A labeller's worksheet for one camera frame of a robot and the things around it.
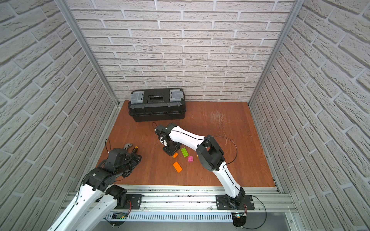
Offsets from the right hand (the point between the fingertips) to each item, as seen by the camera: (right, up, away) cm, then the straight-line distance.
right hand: (175, 151), depth 89 cm
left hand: (-18, 0, -12) cm, 21 cm away
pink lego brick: (+10, -4, -2) cm, 10 cm away
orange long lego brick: (0, -1, -3) cm, 4 cm away
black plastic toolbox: (-14, +31, +8) cm, 35 cm away
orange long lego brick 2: (+2, -8, -4) cm, 9 cm away
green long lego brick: (+6, -1, +3) cm, 7 cm away
